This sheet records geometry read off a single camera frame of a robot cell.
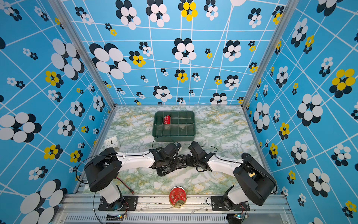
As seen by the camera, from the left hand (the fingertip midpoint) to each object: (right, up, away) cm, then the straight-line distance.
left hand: (179, 162), depth 88 cm
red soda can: (-10, +27, +16) cm, 32 cm away
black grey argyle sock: (0, +1, -4) cm, 4 cm away
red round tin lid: (-1, -13, -15) cm, 20 cm away
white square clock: (-46, +11, +7) cm, 48 cm away
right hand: (+4, +1, +1) cm, 5 cm away
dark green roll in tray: (-16, +26, +16) cm, 35 cm away
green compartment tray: (-5, +22, +17) cm, 28 cm away
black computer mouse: (+43, +4, +1) cm, 43 cm away
